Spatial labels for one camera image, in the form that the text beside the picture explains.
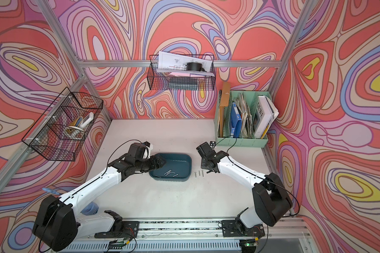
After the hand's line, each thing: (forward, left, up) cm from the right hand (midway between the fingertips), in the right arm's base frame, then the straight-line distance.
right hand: (210, 167), depth 87 cm
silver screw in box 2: (0, +24, -5) cm, 25 cm away
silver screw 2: (-1, +4, -6) cm, 7 cm away
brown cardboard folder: (+23, -8, +27) cm, 36 cm away
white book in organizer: (+23, -34, +18) cm, 45 cm away
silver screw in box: (-2, +20, -6) cm, 21 cm away
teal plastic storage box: (+4, +19, -8) cm, 21 cm away
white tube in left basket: (+13, +60, +28) cm, 67 cm away
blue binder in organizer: (+22, -17, +13) cm, 31 cm away
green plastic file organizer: (+25, -21, +13) cm, 35 cm away
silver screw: (-1, +8, -7) cm, 11 cm away
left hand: (0, +25, +7) cm, 26 cm away
